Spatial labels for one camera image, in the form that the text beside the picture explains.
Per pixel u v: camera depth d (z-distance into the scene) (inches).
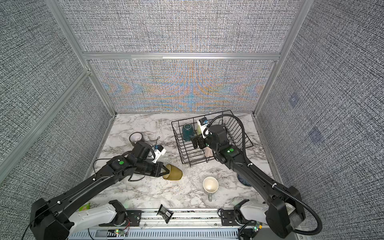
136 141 40.5
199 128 39.2
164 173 27.8
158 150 27.1
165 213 28.8
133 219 28.8
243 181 33.0
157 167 25.1
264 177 18.0
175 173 27.8
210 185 32.4
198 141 27.1
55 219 15.1
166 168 27.8
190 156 37.4
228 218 28.7
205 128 26.0
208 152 34.7
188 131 37.4
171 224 28.8
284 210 15.5
